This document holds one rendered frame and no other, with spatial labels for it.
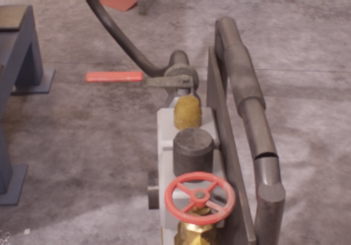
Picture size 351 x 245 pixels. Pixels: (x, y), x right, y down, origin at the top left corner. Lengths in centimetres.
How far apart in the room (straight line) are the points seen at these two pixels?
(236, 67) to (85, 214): 71
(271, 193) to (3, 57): 99
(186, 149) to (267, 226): 14
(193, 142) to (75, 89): 109
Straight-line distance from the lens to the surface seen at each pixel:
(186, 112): 67
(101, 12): 134
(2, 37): 145
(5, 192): 130
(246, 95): 56
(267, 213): 48
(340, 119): 156
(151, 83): 76
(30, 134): 149
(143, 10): 210
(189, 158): 58
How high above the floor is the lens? 87
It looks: 36 degrees down
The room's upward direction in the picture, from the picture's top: straight up
